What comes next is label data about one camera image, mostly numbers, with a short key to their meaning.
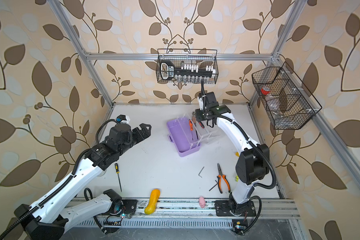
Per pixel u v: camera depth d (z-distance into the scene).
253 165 0.45
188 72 0.83
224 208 0.72
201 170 0.87
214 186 0.82
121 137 0.53
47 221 0.39
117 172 0.85
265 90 0.81
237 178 0.82
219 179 0.83
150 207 0.72
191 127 0.96
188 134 0.92
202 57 0.91
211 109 0.64
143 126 0.65
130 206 0.74
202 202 0.75
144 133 0.65
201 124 0.91
